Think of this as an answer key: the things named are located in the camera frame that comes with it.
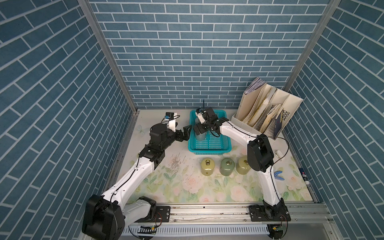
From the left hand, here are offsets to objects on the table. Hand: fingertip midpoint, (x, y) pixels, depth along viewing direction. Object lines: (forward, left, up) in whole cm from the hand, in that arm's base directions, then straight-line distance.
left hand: (188, 125), depth 77 cm
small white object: (-4, -57, -24) cm, 61 cm away
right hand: (+13, -7, -16) cm, 22 cm away
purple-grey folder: (+33, -42, +4) cm, 54 cm away
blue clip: (-17, -51, -25) cm, 60 cm away
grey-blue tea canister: (+10, -7, -24) cm, 27 cm away
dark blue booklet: (+16, -60, -17) cm, 65 cm away
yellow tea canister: (-14, -11, -19) cm, 26 cm away
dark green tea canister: (-14, -22, -19) cm, 32 cm away
